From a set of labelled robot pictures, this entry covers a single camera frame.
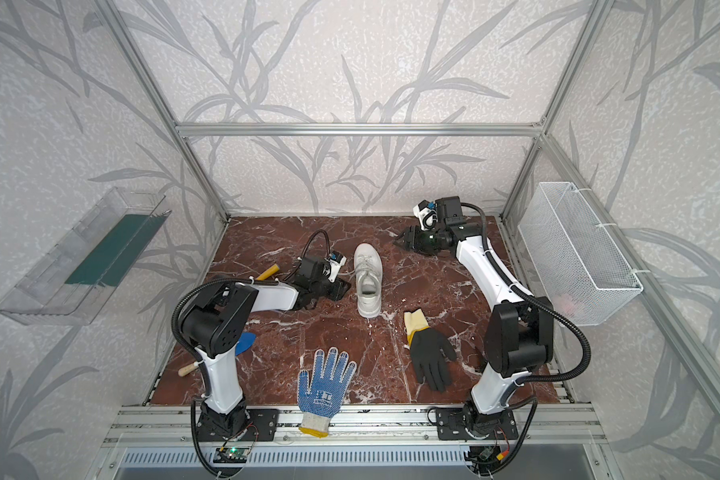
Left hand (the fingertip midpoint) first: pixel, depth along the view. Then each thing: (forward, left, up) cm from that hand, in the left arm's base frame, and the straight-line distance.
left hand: (348, 273), depth 100 cm
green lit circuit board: (-50, +25, -4) cm, 56 cm away
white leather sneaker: (-4, -7, +7) cm, 11 cm away
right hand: (+2, -17, +19) cm, 25 cm away
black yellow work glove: (-25, -26, -1) cm, 36 cm away
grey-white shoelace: (0, -6, +5) cm, 8 cm away
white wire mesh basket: (-18, -53, +33) cm, 65 cm away
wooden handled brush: (-31, +44, -2) cm, 53 cm away
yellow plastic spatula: (+1, +28, -2) cm, 28 cm away
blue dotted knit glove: (-38, +5, -1) cm, 38 cm away
